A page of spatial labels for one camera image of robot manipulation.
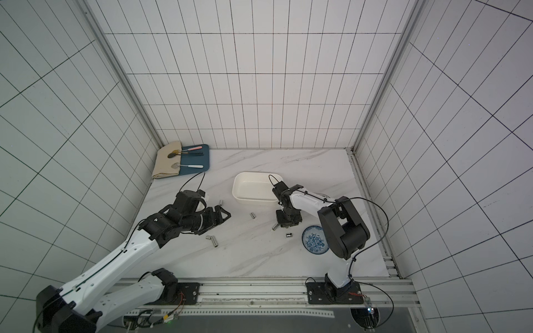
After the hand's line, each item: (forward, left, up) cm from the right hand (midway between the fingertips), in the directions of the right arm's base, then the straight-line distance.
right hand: (279, 225), depth 91 cm
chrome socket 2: (+4, +13, +2) cm, 13 cm away
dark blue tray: (+35, +50, +2) cm, 61 cm away
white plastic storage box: (+17, +13, +3) cm, 21 cm away
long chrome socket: (-10, +27, +2) cm, 29 cm away
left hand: (-7, +22, +15) cm, 28 cm away
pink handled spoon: (+43, +53, +3) cm, 68 cm away
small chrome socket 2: (-5, -4, +1) cm, 6 cm away
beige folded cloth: (+28, +65, +4) cm, 71 cm away
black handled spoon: (+38, +63, +3) cm, 73 cm away
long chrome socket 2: (-2, +2, +2) cm, 4 cm away
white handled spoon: (+30, +58, +3) cm, 65 cm away
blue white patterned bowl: (-7, -15, +1) cm, 16 cm away
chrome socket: (+9, +29, +2) cm, 30 cm away
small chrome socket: (-8, +30, +3) cm, 31 cm away
